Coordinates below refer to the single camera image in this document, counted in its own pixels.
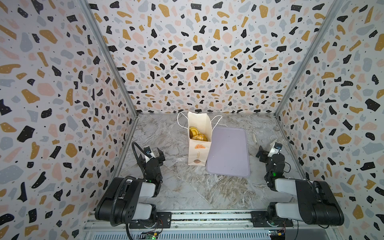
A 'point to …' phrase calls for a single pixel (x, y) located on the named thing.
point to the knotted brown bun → (200, 137)
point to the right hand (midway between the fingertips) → (268, 145)
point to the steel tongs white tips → (255, 139)
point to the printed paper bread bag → (198, 151)
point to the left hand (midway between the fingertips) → (149, 149)
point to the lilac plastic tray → (229, 155)
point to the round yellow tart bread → (193, 131)
